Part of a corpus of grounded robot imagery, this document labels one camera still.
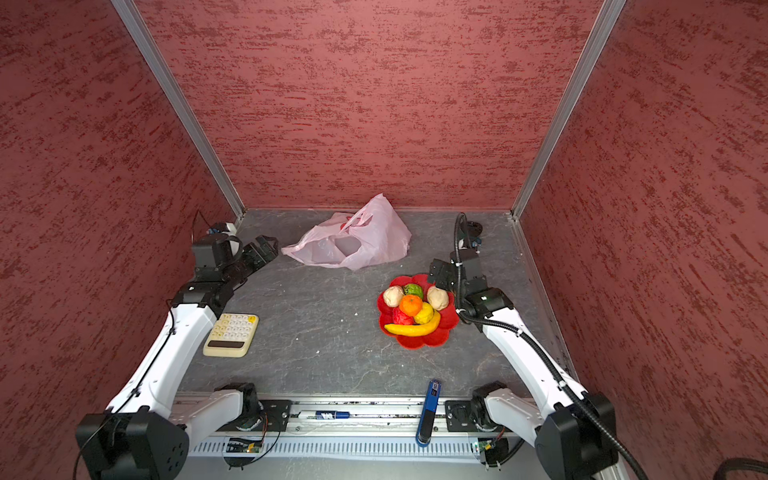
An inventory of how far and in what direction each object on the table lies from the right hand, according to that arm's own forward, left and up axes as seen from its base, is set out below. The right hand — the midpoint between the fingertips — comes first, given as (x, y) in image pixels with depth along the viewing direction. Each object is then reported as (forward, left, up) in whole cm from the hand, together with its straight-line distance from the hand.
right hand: (442, 274), depth 82 cm
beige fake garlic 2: (-2, 0, -11) cm, 11 cm away
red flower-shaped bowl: (-6, -3, -15) cm, 16 cm away
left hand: (+5, +48, +6) cm, 49 cm away
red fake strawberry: (-7, +12, -11) cm, 18 cm away
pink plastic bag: (+14, +19, +2) cm, 24 cm away
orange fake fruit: (-6, +9, -6) cm, 12 cm away
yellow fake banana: (-11, +8, -13) cm, 19 cm away
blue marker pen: (-31, +33, -16) cm, 48 cm away
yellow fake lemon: (-7, +4, -12) cm, 14 cm away
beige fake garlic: (-2, +14, -8) cm, 16 cm away
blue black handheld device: (-32, +6, -15) cm, 36 cm away
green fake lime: (+2, +7, -11) cm, 14 cm away
